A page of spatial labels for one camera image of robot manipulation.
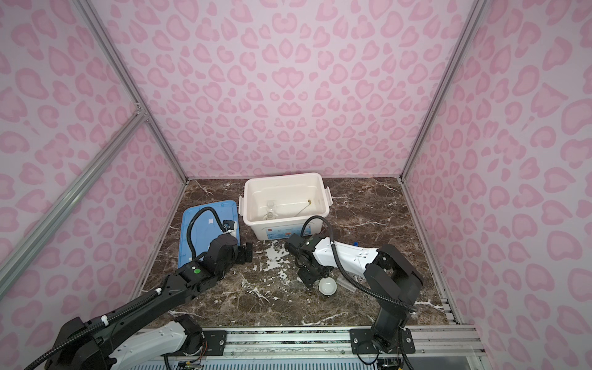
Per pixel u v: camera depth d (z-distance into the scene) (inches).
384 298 17.1
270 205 39.6
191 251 24.3
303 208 42.0
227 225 27.7
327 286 33.1
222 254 23.9
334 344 29.5
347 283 32.6
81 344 15.6
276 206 40.6
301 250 25.2
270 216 37.6
